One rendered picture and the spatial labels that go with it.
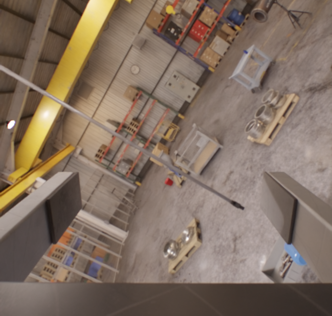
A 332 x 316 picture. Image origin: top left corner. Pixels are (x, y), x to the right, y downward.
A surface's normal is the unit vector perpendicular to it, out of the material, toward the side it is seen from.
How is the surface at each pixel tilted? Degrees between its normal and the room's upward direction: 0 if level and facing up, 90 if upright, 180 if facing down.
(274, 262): 90
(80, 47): 90
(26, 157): 90
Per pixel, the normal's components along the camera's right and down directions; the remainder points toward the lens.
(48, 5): 0.04, 0.27
